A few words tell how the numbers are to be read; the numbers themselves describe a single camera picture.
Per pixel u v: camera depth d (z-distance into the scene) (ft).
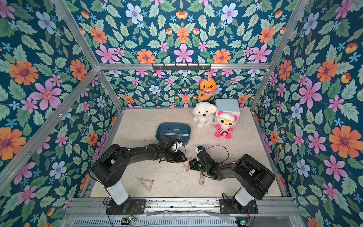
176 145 2.57
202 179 2.71
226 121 3.05
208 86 3.19
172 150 2.62
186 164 2.90
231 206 2.39
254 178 1.48
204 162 2.32
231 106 3.23
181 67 3.06
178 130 3.43
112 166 1.55
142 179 2.75
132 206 2.23
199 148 2.76
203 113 3.10
